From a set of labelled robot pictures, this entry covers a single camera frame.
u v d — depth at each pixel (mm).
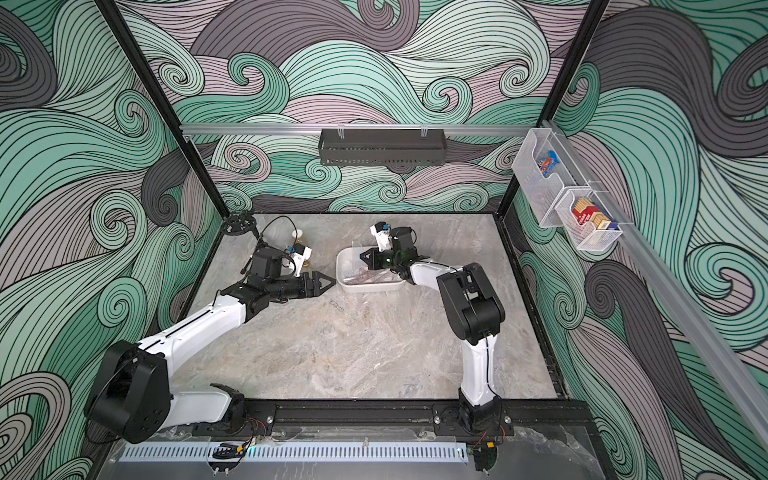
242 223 858
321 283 759
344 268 1037
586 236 632
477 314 518
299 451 698
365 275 1007
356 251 976
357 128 930
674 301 504
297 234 1008
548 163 835
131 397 406
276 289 698
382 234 886
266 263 646
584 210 660
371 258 896
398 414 746
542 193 835
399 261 794
